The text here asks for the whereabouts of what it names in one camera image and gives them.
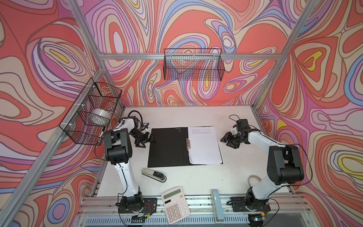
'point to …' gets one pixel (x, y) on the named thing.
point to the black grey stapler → (155, 175)
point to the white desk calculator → (176, 205)
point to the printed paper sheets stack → (204, 149)
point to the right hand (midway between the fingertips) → (224, 144)
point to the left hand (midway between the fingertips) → (151, 143)
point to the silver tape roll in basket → (99, 116)
